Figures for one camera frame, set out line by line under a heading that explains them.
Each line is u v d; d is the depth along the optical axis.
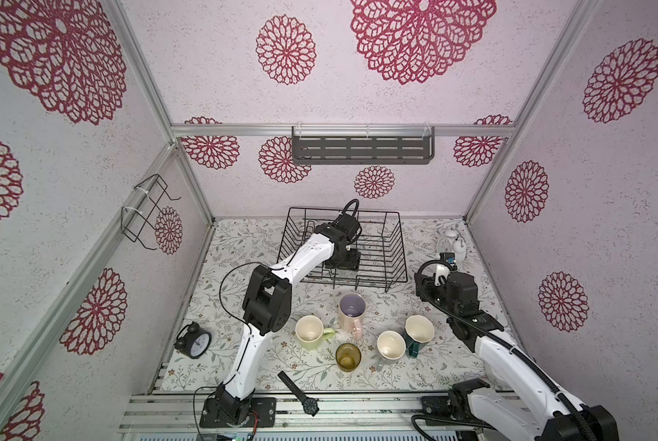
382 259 1.06
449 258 0.71
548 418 0.42
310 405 0.75
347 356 0.83
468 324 0.57
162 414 0.75
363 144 0.95
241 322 0.57
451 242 0.99
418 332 0.86
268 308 0.56
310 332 0.88
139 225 0.76
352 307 0.87
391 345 0.81
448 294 0.65
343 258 0.82
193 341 0.79
